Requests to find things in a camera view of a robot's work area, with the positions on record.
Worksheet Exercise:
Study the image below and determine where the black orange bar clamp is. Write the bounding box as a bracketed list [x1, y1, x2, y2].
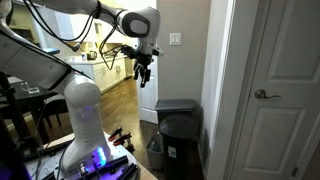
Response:
[112, 132, 134, 148]
[107, 126, 124, 143]

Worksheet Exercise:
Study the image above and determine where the small grey wastebasket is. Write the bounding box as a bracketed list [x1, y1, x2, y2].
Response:
[145, 132, 165, 172]

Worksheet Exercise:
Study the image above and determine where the long black arm cable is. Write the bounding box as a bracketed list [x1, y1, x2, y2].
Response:
[23, 0, 103, 44]

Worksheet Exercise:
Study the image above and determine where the dark grey step bin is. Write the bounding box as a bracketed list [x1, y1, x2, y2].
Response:
[154, 98, 198, 126]

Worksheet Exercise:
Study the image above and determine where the white wall light switch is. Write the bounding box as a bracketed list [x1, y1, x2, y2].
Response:
[169, 32, 183, 47]

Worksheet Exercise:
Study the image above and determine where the black camera tripod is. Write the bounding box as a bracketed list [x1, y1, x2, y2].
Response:
[0, 71, 44, 180]

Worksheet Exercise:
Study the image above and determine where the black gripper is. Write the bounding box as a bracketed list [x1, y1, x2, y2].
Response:
[133, 49, 155, 89]

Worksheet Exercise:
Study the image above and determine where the black plastic bin body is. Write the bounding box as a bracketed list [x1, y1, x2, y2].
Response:
[161, 133, 198, 180]

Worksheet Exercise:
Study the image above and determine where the dark dining chair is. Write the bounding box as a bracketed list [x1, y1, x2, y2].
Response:
[42, 95, 70, 130]

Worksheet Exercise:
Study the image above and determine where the white panelled door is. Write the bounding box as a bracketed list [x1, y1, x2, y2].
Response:
[229, 0, 320, 180]

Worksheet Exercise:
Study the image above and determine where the kettle on counter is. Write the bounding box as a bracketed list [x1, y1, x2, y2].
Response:
[85, 49, 98, 61]

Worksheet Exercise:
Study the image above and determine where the black aluminium rail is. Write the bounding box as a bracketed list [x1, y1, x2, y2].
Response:
[84, 154, 139, 180]

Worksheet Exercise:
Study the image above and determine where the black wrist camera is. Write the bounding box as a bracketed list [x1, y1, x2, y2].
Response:
[120, 45, 138, 60]

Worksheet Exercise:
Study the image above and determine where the white kitchen cabinet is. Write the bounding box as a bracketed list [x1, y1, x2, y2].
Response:
[66, 54, 135, 93]

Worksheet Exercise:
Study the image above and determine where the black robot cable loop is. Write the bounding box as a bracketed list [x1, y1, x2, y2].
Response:
[98, 19, 134, 71]

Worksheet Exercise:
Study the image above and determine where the metal lever door handle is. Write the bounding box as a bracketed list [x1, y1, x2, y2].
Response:
[254, 88, 283, 101]

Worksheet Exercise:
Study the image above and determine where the clear drinking glass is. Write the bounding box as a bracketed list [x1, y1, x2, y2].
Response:
[20, 81, 40, 95]

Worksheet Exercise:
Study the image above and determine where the black dining table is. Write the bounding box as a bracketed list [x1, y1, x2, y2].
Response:
[0, 77, 60, 144]

